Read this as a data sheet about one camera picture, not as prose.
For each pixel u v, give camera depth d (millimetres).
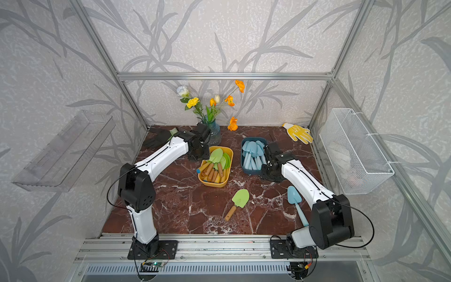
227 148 1019
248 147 1031
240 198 887
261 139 1075
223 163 990
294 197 883
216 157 994
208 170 933
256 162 995
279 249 736
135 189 488
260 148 1048
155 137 1155
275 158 607
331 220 421
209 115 978
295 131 1187
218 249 753
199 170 894
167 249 731
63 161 679
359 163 596
